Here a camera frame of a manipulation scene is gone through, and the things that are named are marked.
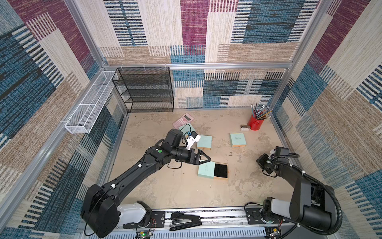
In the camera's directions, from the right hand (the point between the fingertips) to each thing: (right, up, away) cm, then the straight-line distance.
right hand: (257, 162), depth 91 cm
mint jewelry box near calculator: (-43, +20, +15) cm, 49 cm away
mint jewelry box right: (-9, +13, +8) cm, 18 cm away
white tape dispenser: (-2, +21, +16) cm, 26 cm away
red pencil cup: (+3, +23, +11) cm, 26 cm away
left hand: (-33, +6, -21) cm, 40 cm away
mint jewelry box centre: (-31, +11, +7) cm, 34 cm away
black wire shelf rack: (-73, +49, +17) cm, 90 cm away
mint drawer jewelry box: (-27, -3, -5) cm, 28 cm away
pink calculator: (-44, +27, +21) cm, 56 cm away
